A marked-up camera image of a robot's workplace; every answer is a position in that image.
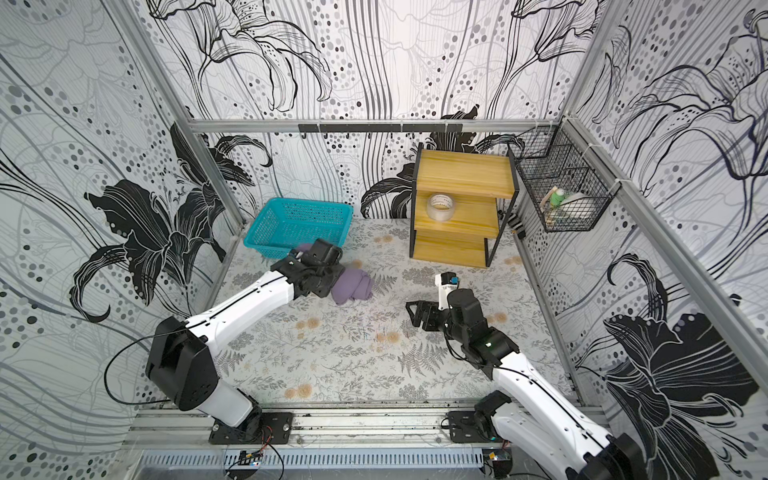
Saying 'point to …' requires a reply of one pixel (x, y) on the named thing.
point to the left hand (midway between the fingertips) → (340, 275)
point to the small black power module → (502, 460)
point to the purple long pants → (356, 283)
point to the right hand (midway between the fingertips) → (420, 303)
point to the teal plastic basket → (284, 224)
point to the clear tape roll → (440, 207)
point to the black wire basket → (568, 183)
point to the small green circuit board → (250, 459)
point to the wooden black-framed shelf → (459, 202)
